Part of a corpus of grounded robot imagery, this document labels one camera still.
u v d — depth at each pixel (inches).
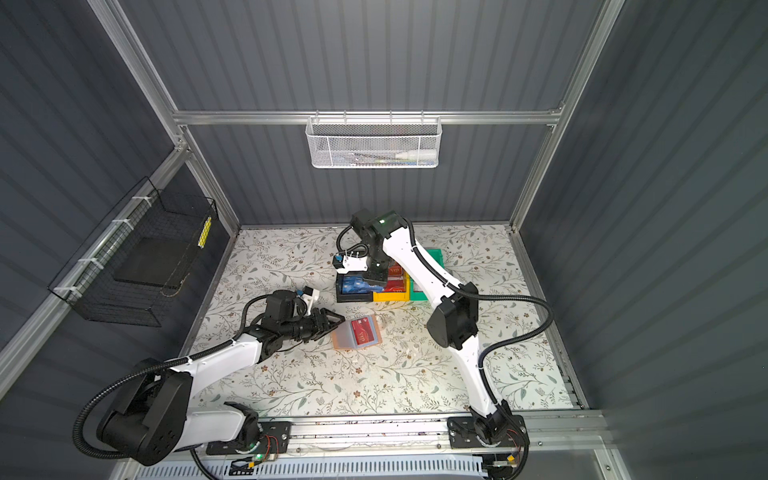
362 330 35.9
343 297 37.9
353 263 29.6
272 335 26.1
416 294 38.0
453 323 21.2
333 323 32.3
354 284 33.3
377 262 28.4
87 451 15.8
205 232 32.7
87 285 24.3
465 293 21.4
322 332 29.7
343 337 34.4
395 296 38.3
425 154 34.2
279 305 26.9
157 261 28.0
